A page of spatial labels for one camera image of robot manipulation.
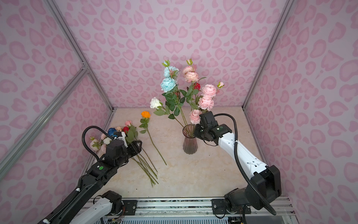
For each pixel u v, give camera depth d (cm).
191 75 70
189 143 98
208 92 66
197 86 75
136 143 72
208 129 59
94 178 50
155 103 65
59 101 72
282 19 73
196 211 72
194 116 70
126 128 102
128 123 106
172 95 68
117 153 57
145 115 110
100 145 94
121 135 70
